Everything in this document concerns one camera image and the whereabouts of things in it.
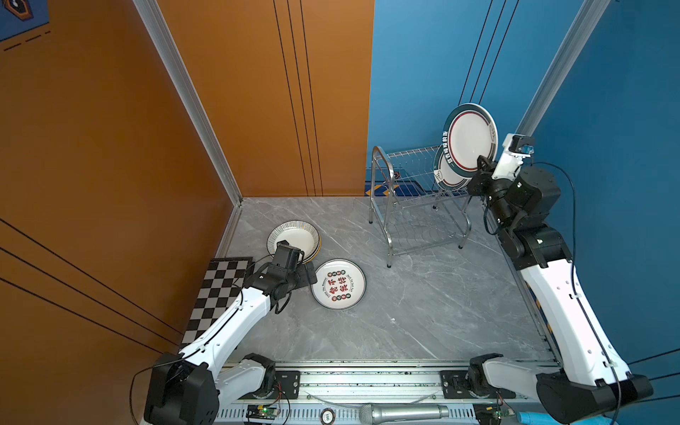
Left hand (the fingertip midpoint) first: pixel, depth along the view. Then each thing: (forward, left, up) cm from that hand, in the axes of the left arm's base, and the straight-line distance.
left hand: (304, 269), depth 85 cm
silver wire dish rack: (+33, -42, -7) cm, 54 cm away
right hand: (+10, -47, +38) cm, 61 cm away
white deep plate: (+20, +5, -7) cm, 22 cm away
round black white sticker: (-38, -10, -11) cm, 40 cm away
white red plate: (0, -12, -10) cm, 15 cm away
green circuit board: (-37, +8, -12) cm, 40 cm away
